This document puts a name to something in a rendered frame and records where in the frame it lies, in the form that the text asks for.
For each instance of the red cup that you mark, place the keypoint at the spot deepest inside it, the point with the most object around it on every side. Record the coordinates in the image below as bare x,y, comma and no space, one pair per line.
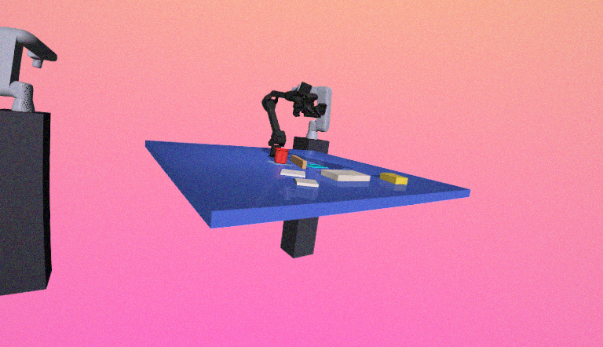
281,155

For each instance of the yellow rectangular block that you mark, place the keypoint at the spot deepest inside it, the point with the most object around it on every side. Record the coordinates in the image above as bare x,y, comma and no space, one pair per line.
393,178

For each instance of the tan flat bar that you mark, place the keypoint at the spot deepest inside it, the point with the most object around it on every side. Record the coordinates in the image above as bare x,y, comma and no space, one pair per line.
298,161

